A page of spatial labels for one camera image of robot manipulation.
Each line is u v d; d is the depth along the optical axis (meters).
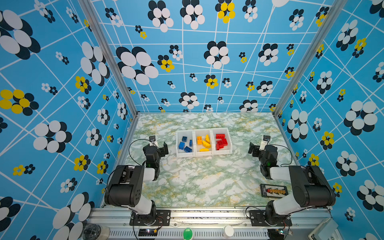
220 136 1.05
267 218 0.68
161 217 0.73
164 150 0.87
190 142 0.98
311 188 0.46
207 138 1.01
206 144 0.99
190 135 0.98
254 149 0.85
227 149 0.98
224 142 1.00
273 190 0.80
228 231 0.64
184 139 1.02
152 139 0.80
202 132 1.02
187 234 0.62
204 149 0.96
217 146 0.98
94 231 0.62
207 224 0.72
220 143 0.99
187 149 0.97
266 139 0.80
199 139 0.99
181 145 1.01
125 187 0.45
